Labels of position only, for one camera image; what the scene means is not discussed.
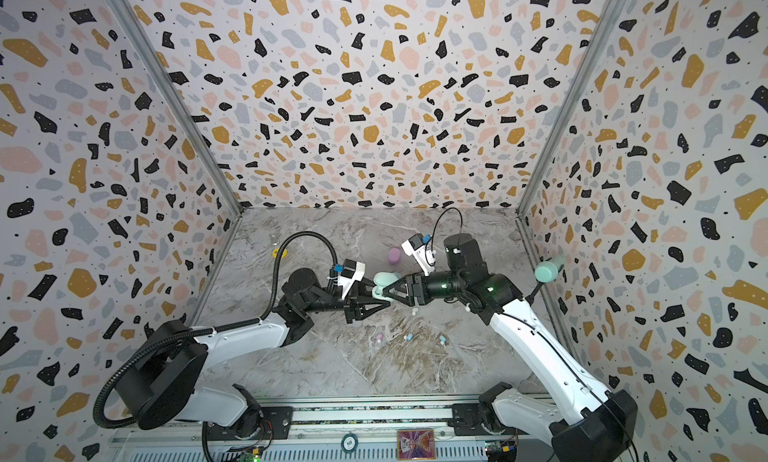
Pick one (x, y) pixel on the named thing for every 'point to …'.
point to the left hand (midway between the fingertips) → (391, 297)
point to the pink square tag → (416, 444)
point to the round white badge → (349, 443)
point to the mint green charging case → (381, 280)
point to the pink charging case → (394, 256)
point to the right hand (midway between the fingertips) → (391, 287)
